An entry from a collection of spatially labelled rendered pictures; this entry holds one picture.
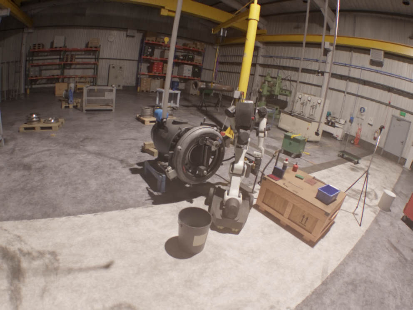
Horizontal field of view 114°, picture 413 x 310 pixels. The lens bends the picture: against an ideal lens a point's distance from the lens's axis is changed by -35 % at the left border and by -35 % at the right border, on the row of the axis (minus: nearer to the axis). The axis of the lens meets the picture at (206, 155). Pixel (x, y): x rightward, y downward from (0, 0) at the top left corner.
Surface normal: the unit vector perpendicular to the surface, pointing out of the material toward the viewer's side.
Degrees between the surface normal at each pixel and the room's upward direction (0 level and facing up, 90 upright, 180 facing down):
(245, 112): 77
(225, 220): 90
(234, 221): 90
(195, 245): 93
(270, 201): 90
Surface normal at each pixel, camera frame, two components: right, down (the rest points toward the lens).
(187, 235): -0.40, 0.32
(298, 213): -0.79, 0.11
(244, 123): -0.39, 0.05
